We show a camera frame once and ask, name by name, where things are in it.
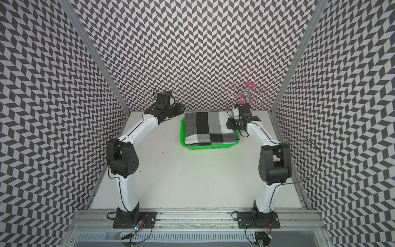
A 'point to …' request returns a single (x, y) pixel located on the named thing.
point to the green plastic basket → (203, 147)
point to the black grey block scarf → (207, 128)
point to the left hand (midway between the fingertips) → (184, 109)
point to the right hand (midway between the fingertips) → (230, 125)
